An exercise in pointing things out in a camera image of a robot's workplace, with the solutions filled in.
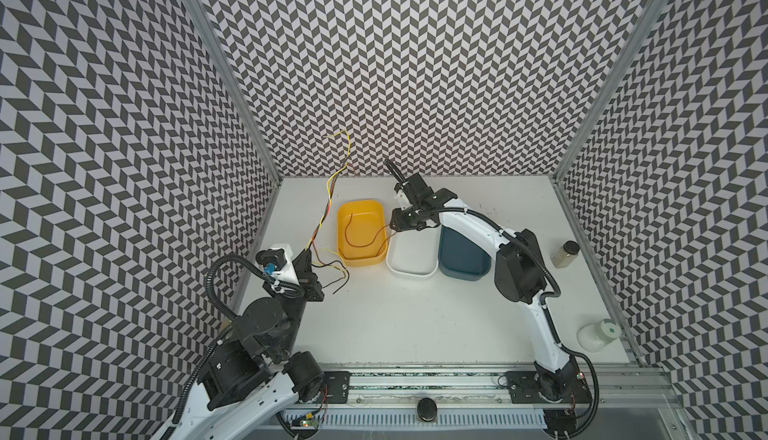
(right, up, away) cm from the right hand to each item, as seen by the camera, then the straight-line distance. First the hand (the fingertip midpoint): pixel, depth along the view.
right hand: (396, 219), depth 95 cm
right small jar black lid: (+50, -11, -6) cm, 52 cm away
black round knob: (+7, -38, -32) cm, 51 cm away
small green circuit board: (-20, -44, -28) cm, 56 cm away
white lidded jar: (+50, -29, -20) cm, 61 cm away
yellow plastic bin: (-13, -8, +11) cm, 18 cm away
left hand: (-18, -5, -33) cm, 37 cm away
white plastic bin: (+6, -11, +1) cm, 12 cm away
